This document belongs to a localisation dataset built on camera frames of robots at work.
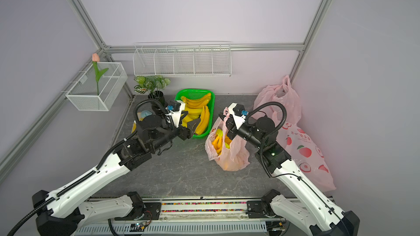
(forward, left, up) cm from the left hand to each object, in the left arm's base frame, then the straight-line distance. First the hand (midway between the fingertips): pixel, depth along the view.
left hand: (194, 117), depth 65 cm
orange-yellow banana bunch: (-2, -10, -19) cm, 21 cm away
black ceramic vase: (+33, +25, -19) cm, 45 cm away
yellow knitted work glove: (+22, +43, -36) cm, 61 cm away
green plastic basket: (+44, +5, -30) cm, 54 cm away
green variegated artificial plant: (+32, +25, -9) cm, 42 cm away
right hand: (0, -11, +2) cm, 11 cm away
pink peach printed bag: (-10, -50, -19) cm, 54 cm away
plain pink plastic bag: (+35, -59, -27) cm, 73 cm away
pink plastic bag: (-12, -15, -17) cm, 25 cm away
